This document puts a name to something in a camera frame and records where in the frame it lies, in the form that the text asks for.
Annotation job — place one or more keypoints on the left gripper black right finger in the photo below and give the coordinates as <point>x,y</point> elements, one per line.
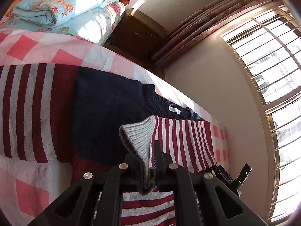
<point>200,198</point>

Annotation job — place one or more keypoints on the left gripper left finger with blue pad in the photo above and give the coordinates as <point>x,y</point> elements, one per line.
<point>93,201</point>

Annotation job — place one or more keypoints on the red grey striped navy sweater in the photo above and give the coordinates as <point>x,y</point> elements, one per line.
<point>61,121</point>

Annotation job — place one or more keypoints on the pink white checkered bedsheet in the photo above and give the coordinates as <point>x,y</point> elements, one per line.
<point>58,51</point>

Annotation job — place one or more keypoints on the barred window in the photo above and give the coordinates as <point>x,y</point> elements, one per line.
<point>267,44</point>

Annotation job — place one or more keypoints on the pink floral curtain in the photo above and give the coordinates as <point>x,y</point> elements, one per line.
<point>199,25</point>

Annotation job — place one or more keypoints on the wooden nightstand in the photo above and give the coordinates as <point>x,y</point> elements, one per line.
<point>137,35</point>

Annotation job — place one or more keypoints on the light blue floral folded quilt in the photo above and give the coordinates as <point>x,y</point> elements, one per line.
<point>92,20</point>

